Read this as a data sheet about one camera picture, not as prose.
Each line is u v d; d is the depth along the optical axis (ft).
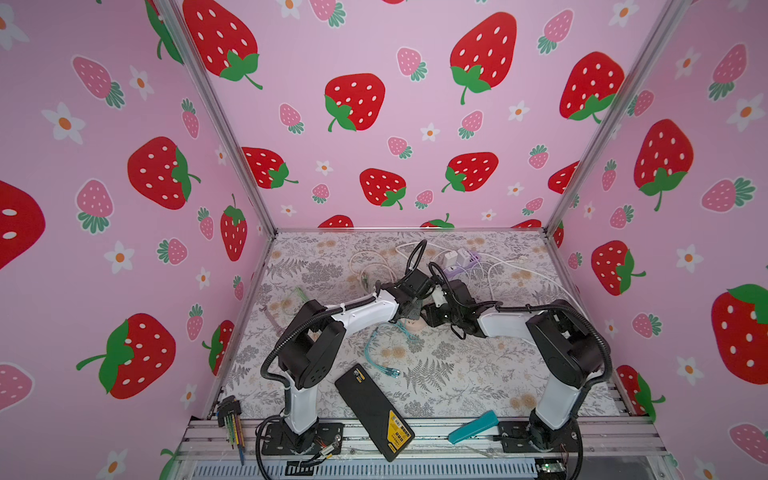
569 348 1.61
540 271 3.55
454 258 3.39
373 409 2.55
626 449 2.40
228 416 2.50
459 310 2.46
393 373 2.75
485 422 2.55
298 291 3.32
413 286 2.38
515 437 2.39
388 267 3.61
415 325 2.97
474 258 3.62
